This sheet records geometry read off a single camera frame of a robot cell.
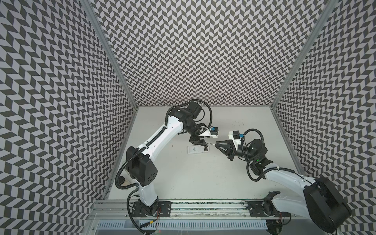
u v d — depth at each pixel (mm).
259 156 587
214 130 627
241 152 667
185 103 650
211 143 722
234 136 640
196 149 937
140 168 507
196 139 659
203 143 696
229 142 669
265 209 668
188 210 737
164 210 725
